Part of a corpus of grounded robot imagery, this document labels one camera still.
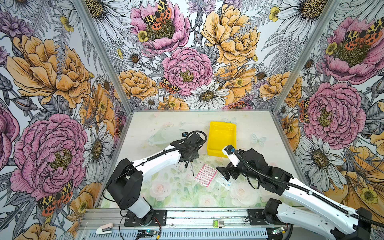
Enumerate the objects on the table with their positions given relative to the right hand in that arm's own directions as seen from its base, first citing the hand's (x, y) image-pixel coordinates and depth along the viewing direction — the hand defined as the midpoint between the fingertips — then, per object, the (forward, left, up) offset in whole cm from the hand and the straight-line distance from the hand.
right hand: (225, 165), depth 74 cm
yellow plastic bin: (+30, -4, -16) cm, 35 cm away
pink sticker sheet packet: (+2, +8, -17) cm, 19 cm away
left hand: (+9, +17, -9) cm, 21 cm away
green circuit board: (-24, +38, -18) cm, 48 cm away
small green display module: (-22, +4, -14) cm, 27 cm away
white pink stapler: (-22, +56, -15) cm, 62 cm away
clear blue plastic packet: (-1, -1, -17) cm, 17 cm away
